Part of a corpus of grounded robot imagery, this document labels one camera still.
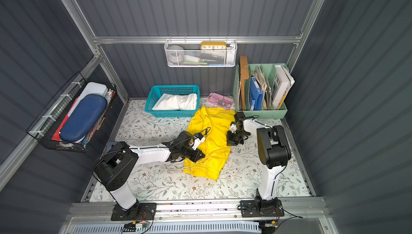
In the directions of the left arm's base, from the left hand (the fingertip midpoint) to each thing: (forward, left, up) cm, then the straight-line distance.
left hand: (205, 158), depth 88 cm
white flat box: (+23, +57, +31) cm, 69 cm away
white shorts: (+39, +25, +5) cm, 46 cm away
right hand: (+11, -16, -2) cm, 19 cm away
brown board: (+38, -22, +28) cm, 52 cm away
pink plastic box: (+46, -10, -2) cm, 47 cm away
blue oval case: (+6, +53, +29) cm, 61 cm away
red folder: (-2, +61, +27) cm, 67 cm away
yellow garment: (+22, -7, 0) cm, 23 cm away
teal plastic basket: (+51, +37, +5) cm, 63 cm away
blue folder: (+33, -31, +16) cm, 48 cm away
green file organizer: (+47, -38, +22) cm, 64 cm away
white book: (+37, -46, +24) cm, 64 cm away
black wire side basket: (-2, +62, +33) cm, 70 cm away
